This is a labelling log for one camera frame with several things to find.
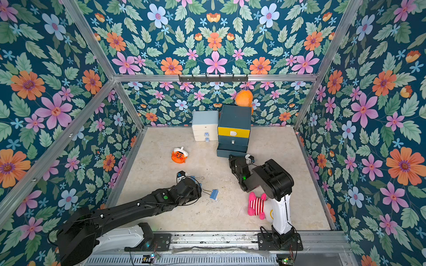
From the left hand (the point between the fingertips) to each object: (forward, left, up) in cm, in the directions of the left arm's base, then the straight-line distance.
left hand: (201, 191), depth 83 cm
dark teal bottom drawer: (+24, -14, 0) cm, 28 cm away
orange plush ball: (+46, -27, +21) cm, 58 cm away
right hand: (+22, -16, 0) cm, 27 cm away
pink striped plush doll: (-9, -26, -1) cm, 28 cm away
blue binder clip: (0, -6, -6) cm, 8 cm away
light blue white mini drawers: (+40, -3, +8) cm, 40 cm away
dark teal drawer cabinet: (+30, -20, +15) cm, 38 cm away
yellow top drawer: (+27, -18, +13) cm, 35 cm away
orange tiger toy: (+24, +14, -1) cm, 28 cm away
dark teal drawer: (+28, -19, +5) cm, 34 cm away
